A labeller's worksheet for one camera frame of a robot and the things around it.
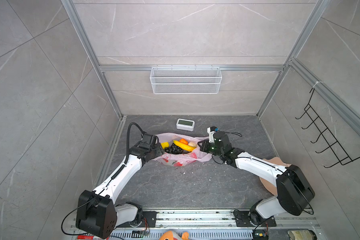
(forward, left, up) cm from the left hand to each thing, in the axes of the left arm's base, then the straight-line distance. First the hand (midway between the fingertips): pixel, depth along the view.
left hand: (157, 147), depth 85 cm
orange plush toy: (-41, -9, -6) cm, 43 cm away
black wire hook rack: (-15, -82, +18) cm, 85 cm away
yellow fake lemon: (+8, -3, -10) cm, 13 cm away
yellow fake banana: (+4, -16, -6) cm, 17 cm away
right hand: (+2, -23, +1) cm, 23 cm away
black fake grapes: (+4, -10, -10) cm, 14 cm away
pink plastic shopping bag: (-8, -16, +1) cm, 18 cm away
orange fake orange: (+8, -15, -6) cm, 18 cm away
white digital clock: (+25, -18, -10) cm, 33 cm away
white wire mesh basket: (+44, -18, +16) cm, 50 cm away
